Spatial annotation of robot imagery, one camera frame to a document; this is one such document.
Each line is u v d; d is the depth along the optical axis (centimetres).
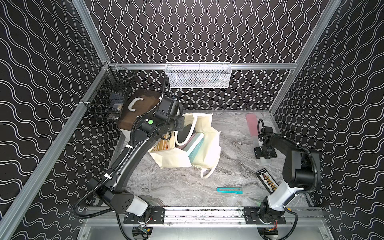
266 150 76
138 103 97
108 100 95
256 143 100
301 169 48
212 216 76
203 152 87
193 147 89
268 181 84
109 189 39
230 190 82
